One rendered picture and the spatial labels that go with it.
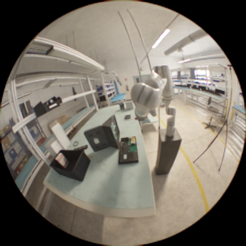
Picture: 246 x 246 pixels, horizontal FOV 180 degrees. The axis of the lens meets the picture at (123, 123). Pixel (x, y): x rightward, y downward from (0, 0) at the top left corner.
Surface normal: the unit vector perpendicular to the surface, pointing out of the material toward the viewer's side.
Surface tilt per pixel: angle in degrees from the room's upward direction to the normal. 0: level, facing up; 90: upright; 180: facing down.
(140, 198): 0
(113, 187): 0
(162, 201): 0
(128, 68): 90
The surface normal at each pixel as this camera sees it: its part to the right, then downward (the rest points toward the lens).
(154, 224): -0.22, -0.87
